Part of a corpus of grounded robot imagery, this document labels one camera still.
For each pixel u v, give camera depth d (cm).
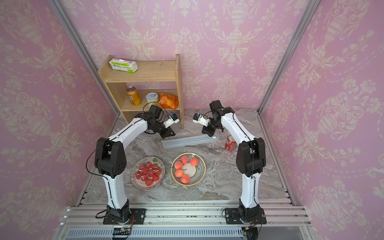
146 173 85
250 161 51
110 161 52
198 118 81
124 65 79
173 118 83
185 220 73
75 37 80
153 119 73
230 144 92
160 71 82
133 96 88
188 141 96
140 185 82
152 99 91
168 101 90
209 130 81
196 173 88
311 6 69
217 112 68
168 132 81
